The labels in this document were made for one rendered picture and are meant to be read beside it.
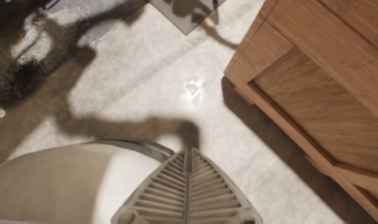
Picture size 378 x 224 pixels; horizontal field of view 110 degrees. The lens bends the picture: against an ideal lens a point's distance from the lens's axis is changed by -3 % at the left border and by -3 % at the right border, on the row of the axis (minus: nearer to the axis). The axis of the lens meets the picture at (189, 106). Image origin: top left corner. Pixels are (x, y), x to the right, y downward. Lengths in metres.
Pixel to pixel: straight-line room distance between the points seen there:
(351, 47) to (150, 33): 0.63
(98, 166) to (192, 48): 0.53
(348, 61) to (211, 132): 0.42
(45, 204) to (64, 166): 0.05
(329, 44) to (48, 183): 0.46
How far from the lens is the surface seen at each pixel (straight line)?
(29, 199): 0.34
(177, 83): 0.59
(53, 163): 0.34
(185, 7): 0.76
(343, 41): 0.28
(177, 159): 0.17
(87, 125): 0.71
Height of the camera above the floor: 0.56
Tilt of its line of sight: 83 degrees down
